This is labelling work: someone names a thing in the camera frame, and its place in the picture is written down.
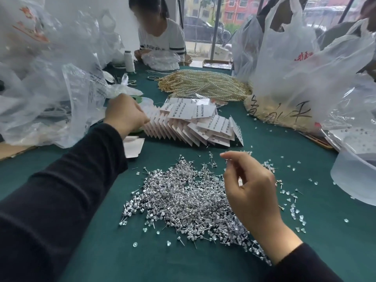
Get person's right hand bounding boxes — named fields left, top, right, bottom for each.
left=219, top=150, right=304, bottom=265

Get person's left hand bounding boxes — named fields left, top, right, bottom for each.
left=103, top=93, right=151, bottom=141

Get stack of white cards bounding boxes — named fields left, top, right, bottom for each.
left=123, top=136, right=145, bottom=159

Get clear plastic earring backs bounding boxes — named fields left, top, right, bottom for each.
left=261, top=155, right=312, bottom=235

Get row of white cards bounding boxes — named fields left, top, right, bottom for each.
left=142, top=98, right=244, bottom=147

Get pile of silver stud earrings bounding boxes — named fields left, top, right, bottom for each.
left=119, top=151, right=272, bottom=266

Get person's right forearm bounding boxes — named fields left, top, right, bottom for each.
left=264, top=243, right=344, bottom=282

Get person's left forearm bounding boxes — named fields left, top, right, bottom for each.
left=0, top=122, right=129, bottom=282

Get green spool of white thread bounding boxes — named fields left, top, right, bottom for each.
left=129, top=96, right=153, bottom=135

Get small bag of pearls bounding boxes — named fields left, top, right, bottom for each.
left=107, top=74, right=144, bottom=99

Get white thread cone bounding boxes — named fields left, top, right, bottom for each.
left=123, top=51, right=136, bottom=74

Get pile of pearl strands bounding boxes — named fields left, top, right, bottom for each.
left=146, top=69, right=253, bottom=102

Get orange and black tool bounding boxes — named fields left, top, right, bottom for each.
left=298, top=131, right=334, bottom=150

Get clear plastic bowl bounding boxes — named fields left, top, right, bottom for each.
left=330, top=149, right=376, bottom=206

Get dark parked car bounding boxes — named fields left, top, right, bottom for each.
left=183, top=16, right=233, bottom=44

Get white red-printed plastic bag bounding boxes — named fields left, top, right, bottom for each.
left=0, top=0, right=124, bottom=74

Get brown cardboard sheet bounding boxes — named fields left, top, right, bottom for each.
left=0, top=143, right=37, bottom=161

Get heap of clear plastic bags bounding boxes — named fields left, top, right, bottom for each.
left=320, top=82, right=376, bottom=156

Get white handwritten plastic bag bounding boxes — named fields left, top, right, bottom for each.
left=232, top=0, right=376, bottom=136

